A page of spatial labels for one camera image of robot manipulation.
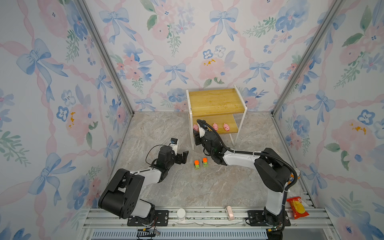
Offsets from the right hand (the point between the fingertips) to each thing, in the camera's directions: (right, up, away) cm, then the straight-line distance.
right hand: (196, 127), depth 89 cm
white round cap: (-8, -40, -19) cm, 45 cm away
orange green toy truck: (0, -22, +1) cm, 23 cm away
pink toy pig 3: (+18, 0, -1) cm, 18 cm away
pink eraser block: (+17, -44, -15) cm, 49 cm away
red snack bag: (+51, -41, -13) cm, 67 cm away
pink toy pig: (-1, 0, -9) cm, 9 cm away
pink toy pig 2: (+11, 0, 0) cm, 11 cm away
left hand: (-9, -13, +2) cm, 16 cm away
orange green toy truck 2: (+5, -21, +2) cm, 22 cm away
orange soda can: (+53, -24, -10) cm, 59 cm away
